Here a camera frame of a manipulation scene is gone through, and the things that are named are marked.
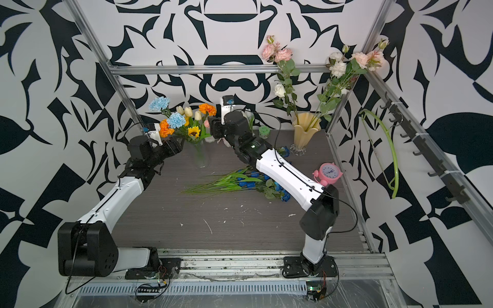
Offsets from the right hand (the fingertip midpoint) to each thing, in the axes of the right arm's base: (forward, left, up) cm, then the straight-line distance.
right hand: (217, 112), depth 72 cm
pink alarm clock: (-3, -52, -38) cm, 64 cm away
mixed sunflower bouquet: (+7, +14, -13) cm, 21 cm away
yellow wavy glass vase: (+18, -41, -24) cm, 51 cm away
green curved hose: (-8, -64, -16) cm, 66 cm away
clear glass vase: (+5, +13, -31) cm, 34 cm away
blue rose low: (-17, -28, -36) cm, 48 cm away
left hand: (0, +19, -12) cm, 22 cm away
